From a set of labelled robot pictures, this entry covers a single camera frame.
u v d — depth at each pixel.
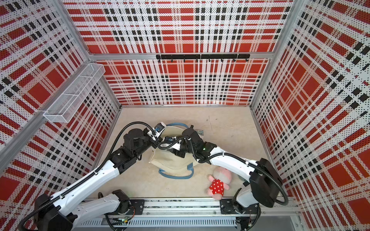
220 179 0.77
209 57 0.89
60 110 0.68
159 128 0.61
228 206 0.73
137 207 0.74
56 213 0.39
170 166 0.80
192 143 0.59
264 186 0.42
